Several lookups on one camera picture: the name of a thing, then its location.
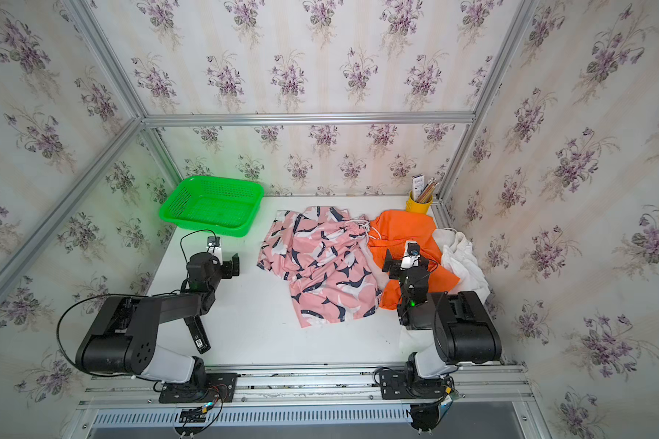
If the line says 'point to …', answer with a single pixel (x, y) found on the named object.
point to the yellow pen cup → (417, 207)
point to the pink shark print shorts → (324, 254)
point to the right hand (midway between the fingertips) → (406, 251)
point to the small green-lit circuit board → (195, 414)
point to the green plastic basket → (219, 205)
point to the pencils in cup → (421, 193)
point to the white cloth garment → (459, 258)
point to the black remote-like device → (199, 333)
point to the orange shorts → (391, 230)
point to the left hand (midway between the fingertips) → (224, 255)
